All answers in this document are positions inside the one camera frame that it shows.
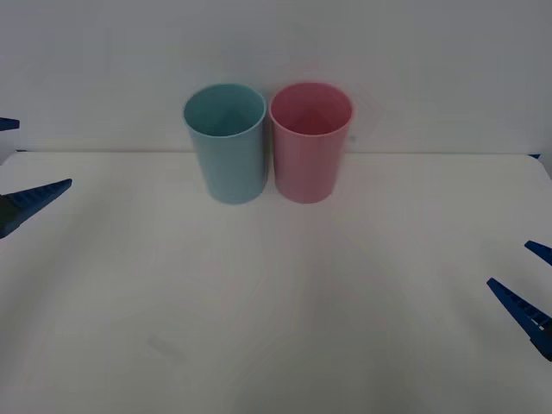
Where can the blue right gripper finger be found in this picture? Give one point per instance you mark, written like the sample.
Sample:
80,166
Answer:
542,251
524,308

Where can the pale blue plastic bin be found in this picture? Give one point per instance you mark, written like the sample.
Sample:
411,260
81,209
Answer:
233,172

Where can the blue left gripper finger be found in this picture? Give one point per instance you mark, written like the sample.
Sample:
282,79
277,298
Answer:
8,124
26,202

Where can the pink plastic bin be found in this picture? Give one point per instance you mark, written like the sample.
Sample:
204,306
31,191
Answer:
306,172

